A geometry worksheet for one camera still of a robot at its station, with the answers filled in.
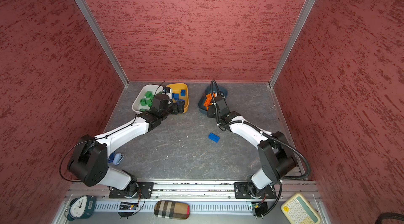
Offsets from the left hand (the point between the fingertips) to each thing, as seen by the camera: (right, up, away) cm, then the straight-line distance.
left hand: (177, 104), depth 88 cm
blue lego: (0, +8, +22) cm, 24 cm away
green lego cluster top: (-27, +1, +17) cm, 32 cm away
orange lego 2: (+19, +5, +22) cm, 29 cm away
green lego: (-25, +6, +22) cm, 33 cm away
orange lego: (+18, +1, +19) cm, 26 cm away
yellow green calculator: (+58, -46, -21) cm, 77 cm away
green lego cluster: (-23, +1, +17) cm, 29 cm away
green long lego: (-25, -4, +13) cm, 28 cm away
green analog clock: (-37, -43, -22) cm, 61 cm away
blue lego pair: (+22, -20, +3) cm, 30 cm away
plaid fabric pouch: (+2, -45, -22) cm, 50 cm away
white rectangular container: (-22, +10, +25) cm, 34 cm away
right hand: (+19, -4, +1) cm, 20 cm away
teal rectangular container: (+14, -3, +12) cm, 19 cm away
